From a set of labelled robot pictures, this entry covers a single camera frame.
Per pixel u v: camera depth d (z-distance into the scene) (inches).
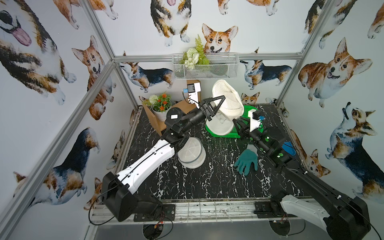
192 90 20.5
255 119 23.4
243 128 25.0
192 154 33.0
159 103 36.4
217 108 21.9
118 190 15.3
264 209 29.0
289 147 25.6
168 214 28.9
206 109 20.2
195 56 30.9
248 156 36.4
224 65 36.4
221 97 21.7
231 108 23.5
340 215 15.1
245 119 26.9
